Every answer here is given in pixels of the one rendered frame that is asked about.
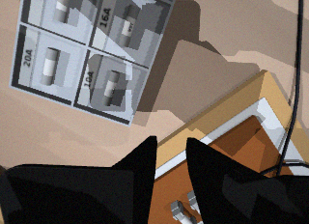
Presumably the white ceramic fuse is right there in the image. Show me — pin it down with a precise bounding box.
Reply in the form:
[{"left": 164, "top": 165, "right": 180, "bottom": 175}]
[
  {"left": 41, "top": 47, "right": 59, "bottom": 86},
  {"left": 101, "top": 70, "right": 120, "bottom": 106},
  {"left": 119, "top": 5, "right": 140, "bottom": 47},
  {"left": 173, "top": 208, "right": 194, "bottom": 224},
  {"left": 190, "top": 197, "right": 201, "bottom": 214},
  {"left": 53, "top": 0, "right": 70, "bottom": 23}
]

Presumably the red test probe with black lead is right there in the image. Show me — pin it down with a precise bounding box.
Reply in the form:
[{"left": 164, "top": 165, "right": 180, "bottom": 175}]
[{"left": 260, "top": 0, "right": 309, "bottom": 177}]

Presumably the grey compartment tray with fuses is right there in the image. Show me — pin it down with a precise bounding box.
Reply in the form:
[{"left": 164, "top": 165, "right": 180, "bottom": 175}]
[{"left": 9, "top": 0, "right": 176, "bottom": 127}]

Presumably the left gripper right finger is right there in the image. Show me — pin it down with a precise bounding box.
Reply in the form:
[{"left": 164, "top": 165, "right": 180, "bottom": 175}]
[{"left": 185, "top": 137, "right": 309, "bottom": 224}]

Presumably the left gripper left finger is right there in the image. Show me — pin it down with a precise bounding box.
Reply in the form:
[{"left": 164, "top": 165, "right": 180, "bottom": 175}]
[{"left": 0, "top": 135, "right": 157, "bottom": 224}]

